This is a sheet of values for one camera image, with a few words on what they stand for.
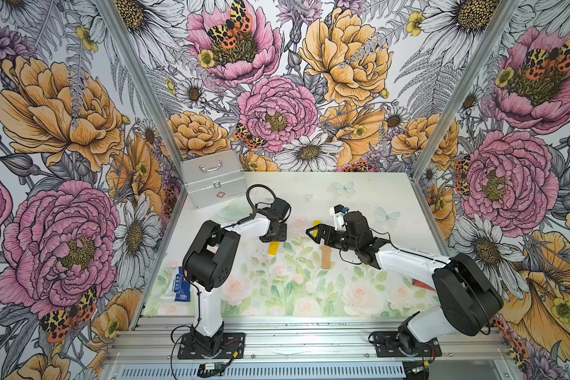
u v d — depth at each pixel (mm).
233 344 739
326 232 780
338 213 813
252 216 662
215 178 1013
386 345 736
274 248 955
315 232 789
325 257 941
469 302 444
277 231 813
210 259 511
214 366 703
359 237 689
